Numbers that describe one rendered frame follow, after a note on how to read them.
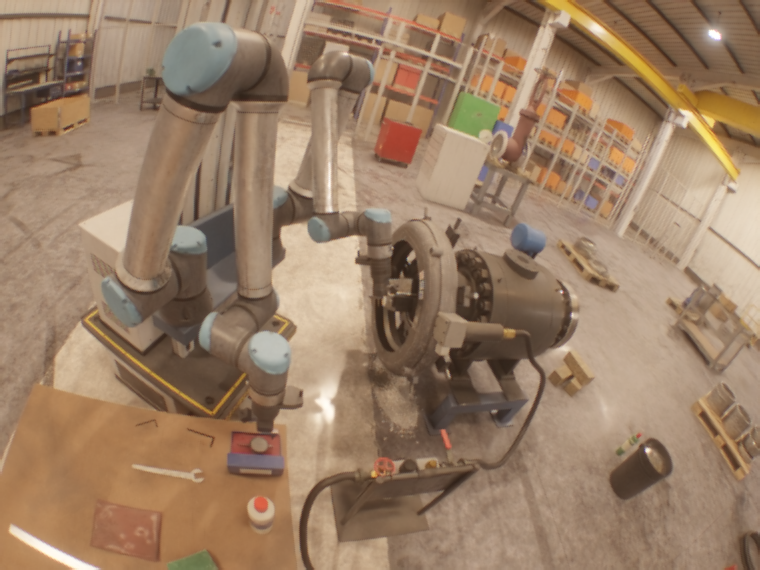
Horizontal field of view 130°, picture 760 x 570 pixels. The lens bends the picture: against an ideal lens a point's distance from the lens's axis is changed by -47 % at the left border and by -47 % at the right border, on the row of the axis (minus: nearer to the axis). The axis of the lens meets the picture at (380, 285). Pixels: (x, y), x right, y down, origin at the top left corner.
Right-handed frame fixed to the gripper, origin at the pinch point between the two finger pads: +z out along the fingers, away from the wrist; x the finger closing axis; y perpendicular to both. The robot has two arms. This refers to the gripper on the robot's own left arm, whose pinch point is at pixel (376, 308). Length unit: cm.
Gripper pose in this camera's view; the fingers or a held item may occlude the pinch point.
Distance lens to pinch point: 126.6
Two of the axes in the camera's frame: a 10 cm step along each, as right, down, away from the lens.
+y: 9.2, 0.8, -3.7
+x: 3.8, -3.1, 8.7
